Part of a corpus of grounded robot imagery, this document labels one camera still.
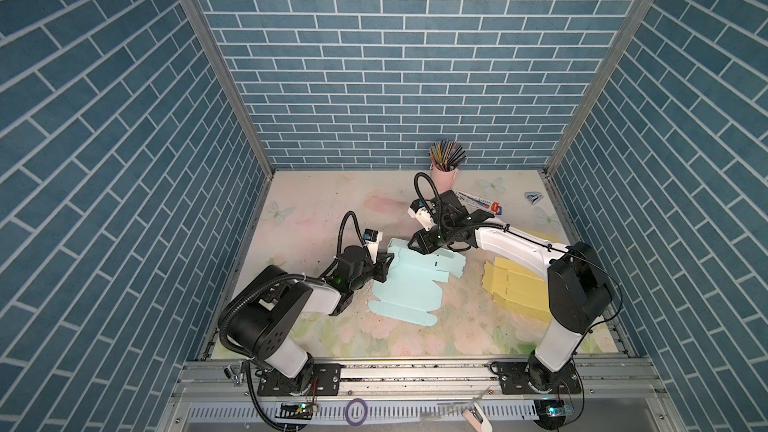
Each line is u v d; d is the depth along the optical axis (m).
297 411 0.71
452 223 0.69
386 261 0.86
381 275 0.81
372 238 0.79
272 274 0.51
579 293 0.47
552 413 0.70
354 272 0.71
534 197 1.11
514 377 0.74
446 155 1.11
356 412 0.70
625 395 0.76
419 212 0.81
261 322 0.45
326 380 0.74
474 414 0.68
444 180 1.12
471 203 1.09
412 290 0.89
